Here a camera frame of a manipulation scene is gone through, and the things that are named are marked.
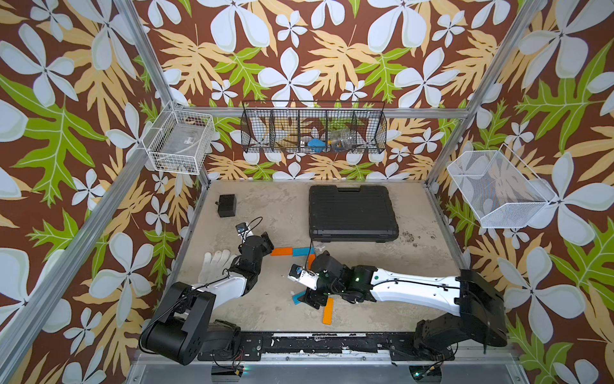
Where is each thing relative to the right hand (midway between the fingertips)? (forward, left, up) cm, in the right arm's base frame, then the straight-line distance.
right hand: (300, 285), depth 77 cm
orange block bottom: (-6, -9, -10) cm, 15 cm away
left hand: (+21, +16, -1) cm, 26 cm away
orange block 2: (+1, -3, +17) cm, 17 cm away
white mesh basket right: (+26, -68, +17) cm, 75 cm away
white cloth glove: (+11, +34, -9) cm, 37 cm away
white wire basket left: (+43, +45, +25) cm, 67 cm away
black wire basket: (+58, -5, +22) cm, 62 cm away
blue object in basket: (+50, -6, +18) cm, 54 cm away
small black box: (+39, +34, -6) cm, 52 cm away
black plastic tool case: (+31, -21, -3) cm, 38 cm away
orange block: (+19, +8, -12) cm, 24 cm away
